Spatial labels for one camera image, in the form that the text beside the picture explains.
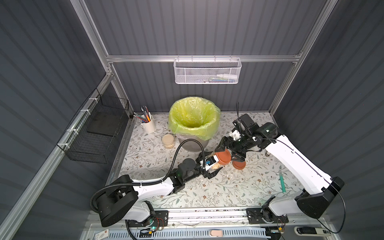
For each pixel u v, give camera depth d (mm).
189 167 588
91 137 719
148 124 1025
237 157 618
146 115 1047
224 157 680
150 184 515
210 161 617
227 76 934
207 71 1116
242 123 551
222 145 618
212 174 684
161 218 722
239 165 911
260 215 726
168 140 965
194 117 978
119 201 422
